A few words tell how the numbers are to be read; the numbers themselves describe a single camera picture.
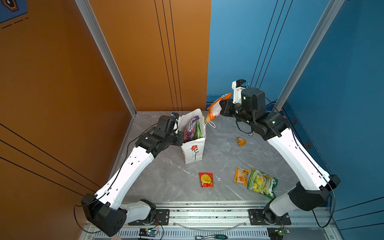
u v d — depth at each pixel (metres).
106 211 0.37
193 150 0.79
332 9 0.70
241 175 0.85
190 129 0.81
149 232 0.71
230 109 0.56
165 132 0.54
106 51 0.85
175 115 0.65
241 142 0.99
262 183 0.81
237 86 0.55
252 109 0.46
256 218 0.72
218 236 0.68
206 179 0.85
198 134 0.80
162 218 0.74
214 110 0.69
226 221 0.73
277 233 0.71
